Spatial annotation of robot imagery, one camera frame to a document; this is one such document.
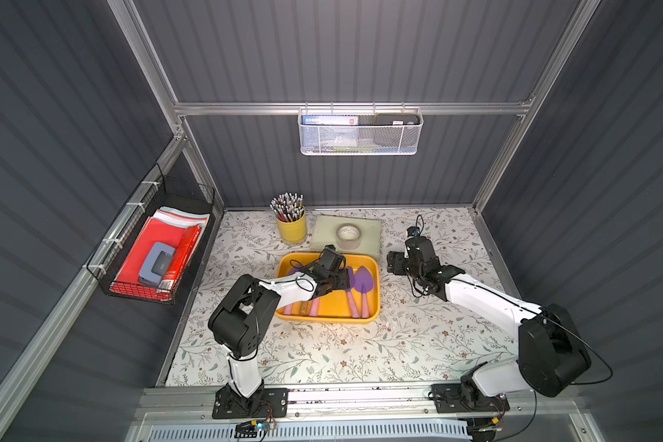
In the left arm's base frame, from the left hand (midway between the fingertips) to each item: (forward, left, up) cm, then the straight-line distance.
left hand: (347, 279), depth 94 cm
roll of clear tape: (+18, -1, +1) cm, 19 cm away
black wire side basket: (+15, +56, +25) cm, 63 cm away
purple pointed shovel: (-11, +19, 0) cm, 22 cm away
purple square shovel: (-5, -1, -3) cm, 6 cm away
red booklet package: (-9, +43, +26) cm, 51 cm away
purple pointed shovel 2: (+1, -6, -3) cm, 6 cm away
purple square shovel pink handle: (-11, +11, -1) cm, 16 cm away
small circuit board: (-42, +28, -6) cm, 50 cm away
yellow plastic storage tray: (-8, -4, -3) cm, 9 cm away
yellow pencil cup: (+18, +20, +4) cm, 27 cm away
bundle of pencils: (+20, +21, +15) cm, 33 cm away
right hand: (+2, -16, +10) cm, 19 cm away
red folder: (0, +51, +27) cm, 58 cm away
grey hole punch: (-11, +48, +26) cm, 56 cm away
